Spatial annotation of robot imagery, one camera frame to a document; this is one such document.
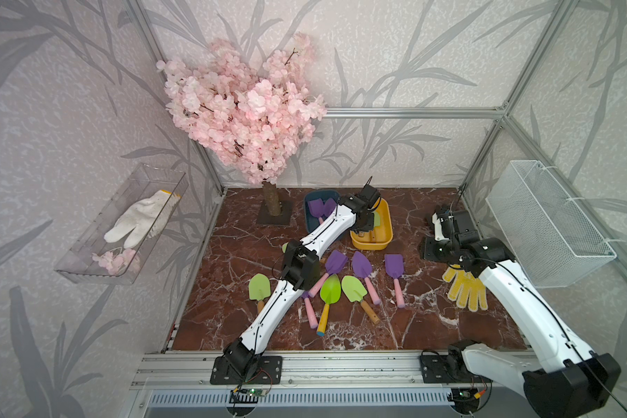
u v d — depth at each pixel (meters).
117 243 0.63
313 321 0.81
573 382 0.36
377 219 1.09
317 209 1.12
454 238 0.58
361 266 0.96
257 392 0.70
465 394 0.74
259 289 0.89
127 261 0.56
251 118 0.70
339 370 0.75
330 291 0.89
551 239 0.61
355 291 0.89
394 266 0.94
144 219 0.68
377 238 1.02
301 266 0.65
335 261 0.95
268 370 0.73
